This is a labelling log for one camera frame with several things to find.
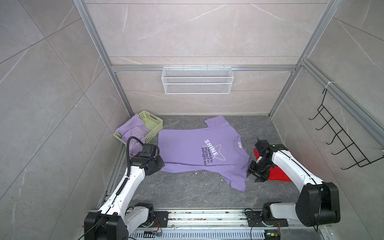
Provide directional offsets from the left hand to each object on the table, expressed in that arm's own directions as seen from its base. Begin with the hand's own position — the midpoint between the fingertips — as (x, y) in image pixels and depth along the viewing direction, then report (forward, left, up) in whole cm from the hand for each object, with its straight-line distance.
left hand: (159, 161), depth 83 cm
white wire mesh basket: (+50, -22, +20) cm, 58 cm away
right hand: (-9, -50, -3) cm, 51 cm away
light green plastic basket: (+37, +10, -9) cm, 39 cm away
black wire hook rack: (+5, -88, +22) cm, 91 cm away
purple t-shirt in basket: (+31, +23, -7) cm, 39 cm away
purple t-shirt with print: (+13, -36, -11) cm, 40 cm away
